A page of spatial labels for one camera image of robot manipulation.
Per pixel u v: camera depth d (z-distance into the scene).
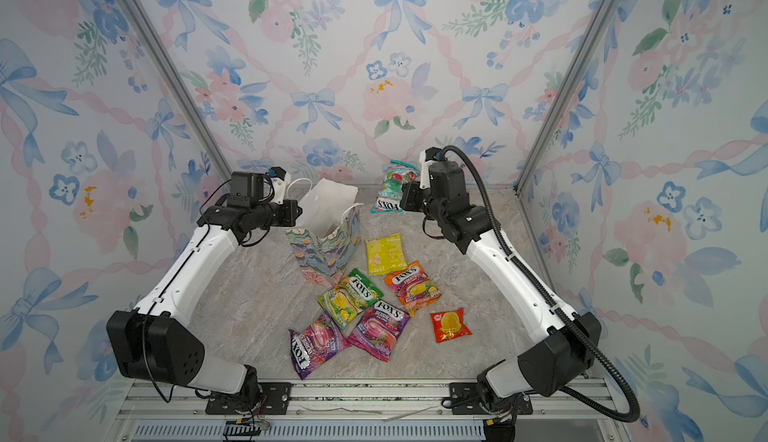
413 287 0.90
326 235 0.74
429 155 0.65
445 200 0.54
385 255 0.99
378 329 0.82
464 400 0.73
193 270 0.48
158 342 0.41
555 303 0.42
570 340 0.40
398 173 0.75
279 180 0.72
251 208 0.61
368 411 0.73
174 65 0.86
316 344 0.80
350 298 0.88
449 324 0.85
